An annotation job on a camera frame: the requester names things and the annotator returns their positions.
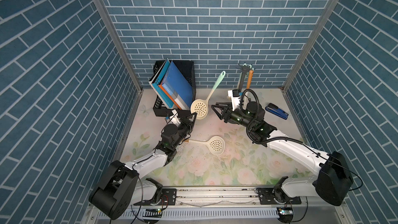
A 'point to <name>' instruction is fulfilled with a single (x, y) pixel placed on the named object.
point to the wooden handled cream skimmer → (215, 143)
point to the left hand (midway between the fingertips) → (201, 115)
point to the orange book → (160, 86)
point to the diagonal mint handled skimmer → (200, 107)
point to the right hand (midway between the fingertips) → (216, 106)
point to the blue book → (176, 82)
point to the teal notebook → (157, 79)
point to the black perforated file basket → (186, 70)
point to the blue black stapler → (275, 110)
